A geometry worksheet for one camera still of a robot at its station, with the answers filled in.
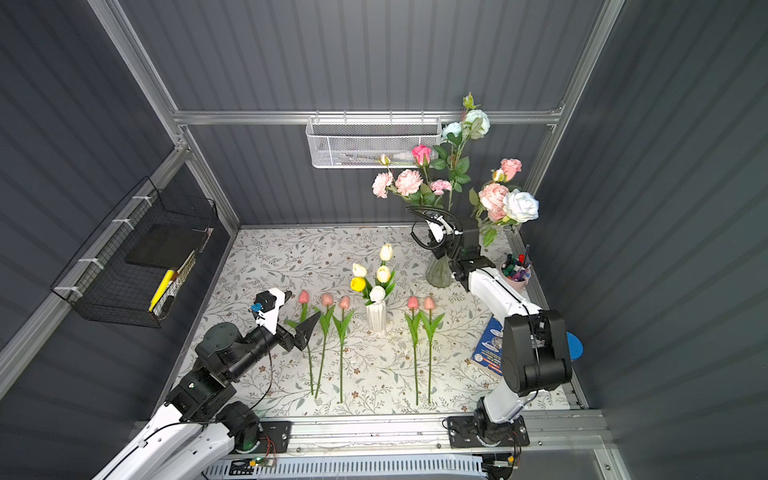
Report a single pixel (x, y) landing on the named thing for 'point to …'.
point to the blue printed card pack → (488, 351)
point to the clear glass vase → (439, 274)
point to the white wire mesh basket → (342, 139)
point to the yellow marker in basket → (168, 277)
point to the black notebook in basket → (167, 245)
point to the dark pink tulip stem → (413, 325)
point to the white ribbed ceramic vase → (376, 316)
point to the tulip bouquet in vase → (385, 278)
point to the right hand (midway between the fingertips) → (442, 225)
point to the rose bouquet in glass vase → (442, 181)
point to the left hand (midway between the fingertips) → (304, 307)
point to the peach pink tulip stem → (344, 303)
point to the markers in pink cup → (516, 270)
